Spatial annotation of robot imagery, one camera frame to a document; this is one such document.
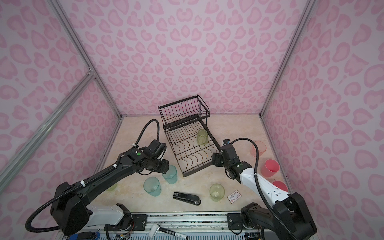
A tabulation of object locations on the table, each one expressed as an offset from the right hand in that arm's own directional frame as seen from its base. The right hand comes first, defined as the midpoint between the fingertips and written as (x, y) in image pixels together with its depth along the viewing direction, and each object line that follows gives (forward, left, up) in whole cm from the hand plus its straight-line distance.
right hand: (217, 156), depth 87 cm
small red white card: (-20, -9, -8) cm, 23 cm away
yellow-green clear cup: (+14, +9, 0) cm, 16 cm away
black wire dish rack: (+13, +15, -7) cm, 20 cm away
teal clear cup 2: (-16, +37, -6) cm, 40 cm away
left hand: (-8, +28, +2) cm, 29 cm away
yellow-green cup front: (-18, +1, -8) cm, 19 cm away
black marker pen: (-35, +30, -4) cm, 46 cm away
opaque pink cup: (-3, -32, -8) cm, 33 cm away
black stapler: (-22, +16, -4) cm, 27 cm away
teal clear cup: (-9, +27, -8) cm, 30 cm away
